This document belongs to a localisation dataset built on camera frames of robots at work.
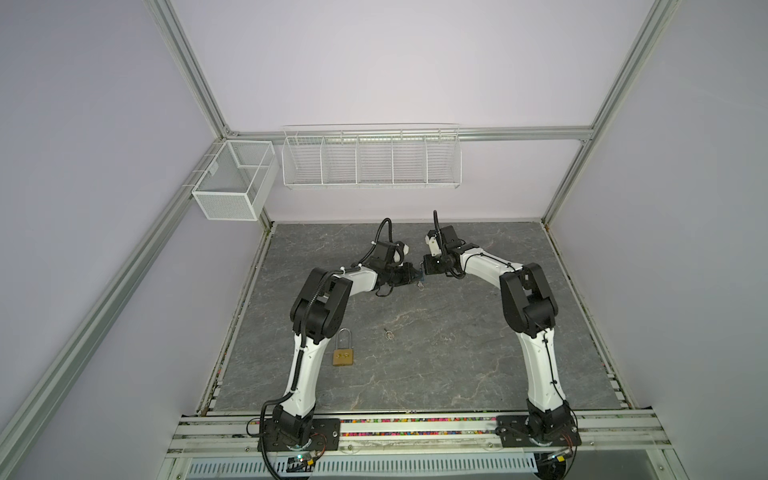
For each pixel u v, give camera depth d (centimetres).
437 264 92
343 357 87
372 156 97
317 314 59
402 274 93
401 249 99
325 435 74
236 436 75
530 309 59
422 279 103
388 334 91
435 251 95
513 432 72
